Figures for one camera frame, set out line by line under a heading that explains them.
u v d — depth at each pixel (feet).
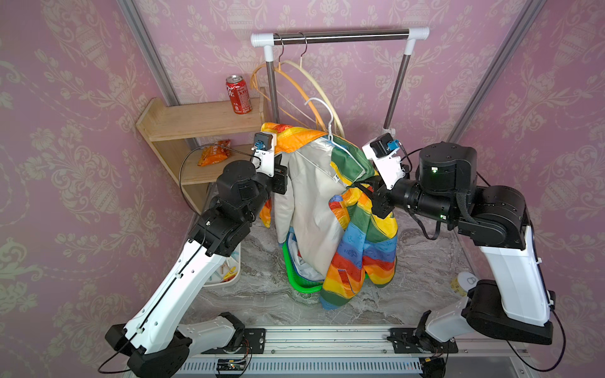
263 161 1.63
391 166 1.30
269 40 1.79
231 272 2.85
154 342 1.18
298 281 2.55
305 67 2.76
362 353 2.42
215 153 3.11
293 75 3.86
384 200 1.39
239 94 2.48
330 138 1.44
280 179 1.69
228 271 2.88
